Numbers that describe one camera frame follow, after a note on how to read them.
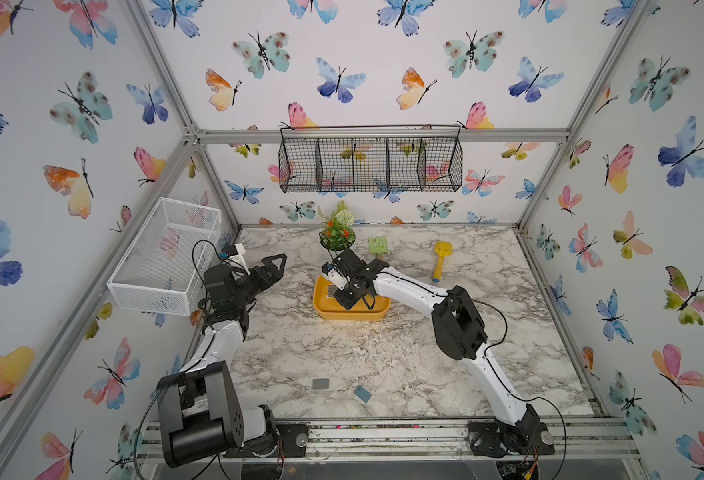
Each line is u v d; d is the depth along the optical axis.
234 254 0.75
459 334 0.58
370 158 0.98
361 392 0.82
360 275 0.74
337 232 0.96
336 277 0.88
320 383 0.83
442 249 1.11
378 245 1.15
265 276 0.74
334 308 0.89
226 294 0.64
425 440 0.75
